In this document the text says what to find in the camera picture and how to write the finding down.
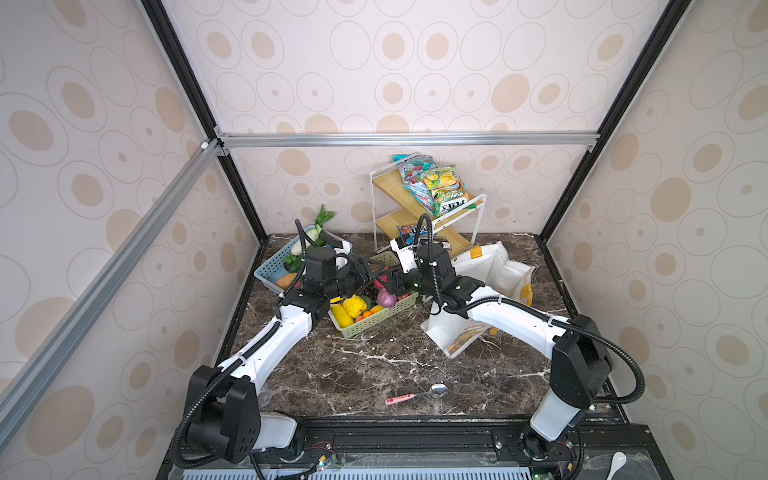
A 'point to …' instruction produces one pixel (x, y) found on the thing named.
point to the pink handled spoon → (437, 391)
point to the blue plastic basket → (272, 268)
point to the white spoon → (618, 461)
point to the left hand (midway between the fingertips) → (389, 266)
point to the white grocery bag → (490, 266)
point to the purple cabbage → (385, 299)
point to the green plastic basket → (369, 320)
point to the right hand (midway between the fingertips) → (382, 272)
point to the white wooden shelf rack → (394, 207)
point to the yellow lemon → (354, 305)
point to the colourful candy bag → (413, 167)
